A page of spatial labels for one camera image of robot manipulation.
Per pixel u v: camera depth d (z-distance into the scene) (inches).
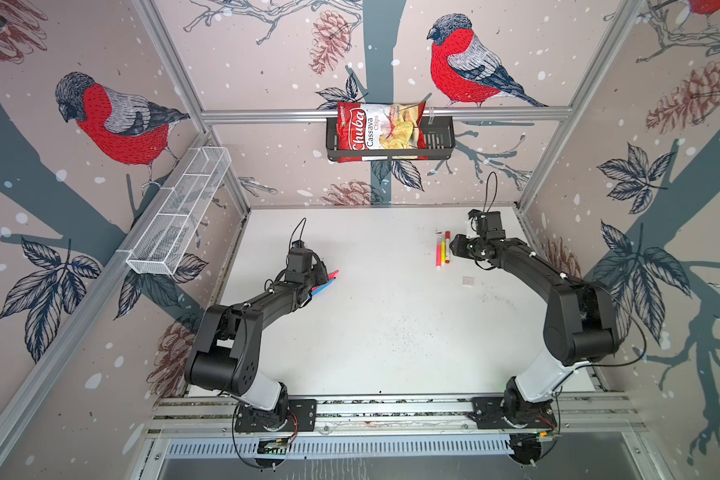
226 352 17.7
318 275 34.3
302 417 28.7
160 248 27.6
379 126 34.5
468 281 38.3
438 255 41.5
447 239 43.4
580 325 18.5
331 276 39.6
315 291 38.2
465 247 32.7
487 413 28.8
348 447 27.5
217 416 29.5
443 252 42.1
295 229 29.1
